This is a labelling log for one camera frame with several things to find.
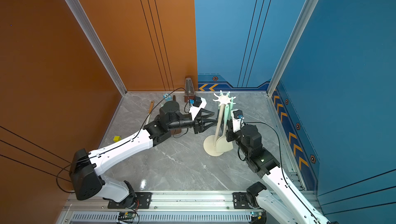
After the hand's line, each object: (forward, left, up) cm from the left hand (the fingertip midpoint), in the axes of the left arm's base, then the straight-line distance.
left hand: (215, 116), depth 64 cm
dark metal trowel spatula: (+40, +28, -33) cm, 59 cm away
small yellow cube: (+5, +58, -32) cm, 66 cm away
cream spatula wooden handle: (+24, +43, -33) cm, 59 cm away
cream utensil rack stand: (+3, +1, -34) cm, 34 cm away
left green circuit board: (-32, +40, -36) cm, 63 cm away
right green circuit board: (-31, -21, -36) cm, 52 cm away
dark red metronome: (+38, +15, -26) cm, 49 cm away
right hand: (+4, -7, -8) cm, 12 cm away
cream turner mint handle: (-4, -4, -20) cm, 20 cm away
